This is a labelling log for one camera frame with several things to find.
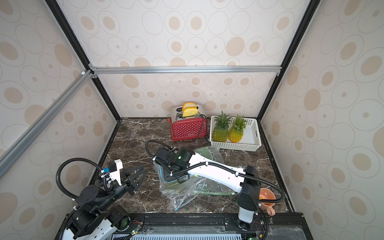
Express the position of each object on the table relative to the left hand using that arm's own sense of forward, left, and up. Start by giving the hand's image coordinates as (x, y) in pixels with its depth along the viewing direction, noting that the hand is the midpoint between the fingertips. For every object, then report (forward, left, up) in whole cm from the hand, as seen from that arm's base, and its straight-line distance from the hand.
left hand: (147, 171), depth 61 cm
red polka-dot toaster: (+38, -14, -16) cm, 44 cm away
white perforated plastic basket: (+39, -60, -29) cm, 77 cm away
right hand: (+1, -7, -13) cm, 15 cm away
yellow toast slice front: (+44, -15, -8) cm, 47 cm away
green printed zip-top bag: (+4, -23, -28) cm, 37 cm away
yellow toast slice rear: (+51, -15, -9) cm, 54 cm away
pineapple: (+36, -46, -18) cm, 61 cm away
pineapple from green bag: (+34, -35, -17) cm, 51 cm away
